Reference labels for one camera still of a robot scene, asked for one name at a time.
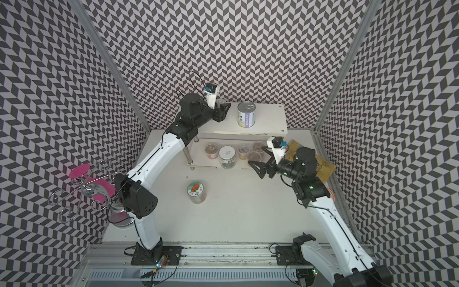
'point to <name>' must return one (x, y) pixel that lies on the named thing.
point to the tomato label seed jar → (195, 191)
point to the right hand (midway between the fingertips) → (257, 158)
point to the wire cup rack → (97, 186)
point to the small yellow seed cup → (243, 150)
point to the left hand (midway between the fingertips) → (224, 102)
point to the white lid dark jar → (227, 156)
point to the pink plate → (79, 171)
